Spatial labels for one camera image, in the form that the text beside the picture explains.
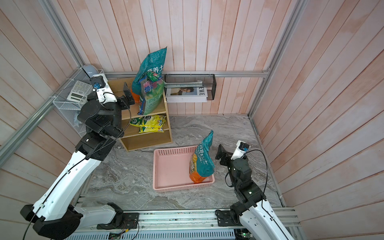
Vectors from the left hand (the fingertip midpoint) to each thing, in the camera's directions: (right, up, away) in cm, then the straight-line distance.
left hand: (115, 87), depth 56 cm
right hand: (+47, -25, +18) cm, 56 cm away
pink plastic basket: (+17, -42, +36) cm, 58 cm away
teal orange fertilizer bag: (+35, -34, +18) cm, 52 cm away
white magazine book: (+27, +6, +38) cm, 47 cm away
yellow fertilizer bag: (+2, -16, +30) cm, 34 cm away
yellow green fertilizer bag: (+7, -12, +30) cm, 33 cm away
